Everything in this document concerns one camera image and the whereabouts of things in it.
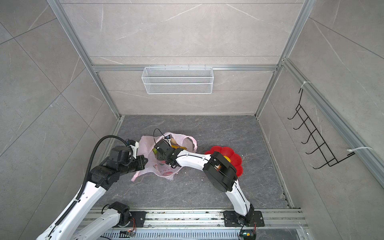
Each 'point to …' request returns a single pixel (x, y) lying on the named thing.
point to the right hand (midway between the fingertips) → (162, 151)
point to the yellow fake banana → (178, 147)
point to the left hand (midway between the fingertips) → (147, 156)
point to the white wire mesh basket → (177, 80)
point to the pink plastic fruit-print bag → (155, 166)
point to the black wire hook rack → (324, 149)
